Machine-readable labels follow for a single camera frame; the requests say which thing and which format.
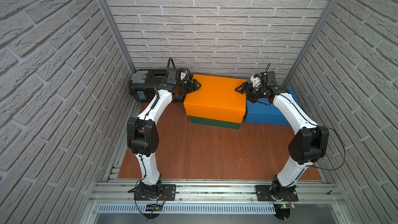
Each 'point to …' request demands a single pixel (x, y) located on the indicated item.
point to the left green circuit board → (150, 207)
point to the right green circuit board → (283, 206)
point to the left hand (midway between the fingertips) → (200, 84)
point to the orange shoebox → (216, 99)
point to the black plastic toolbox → (143, 82)
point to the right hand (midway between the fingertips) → (240, 91)
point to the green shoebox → (215, 123)
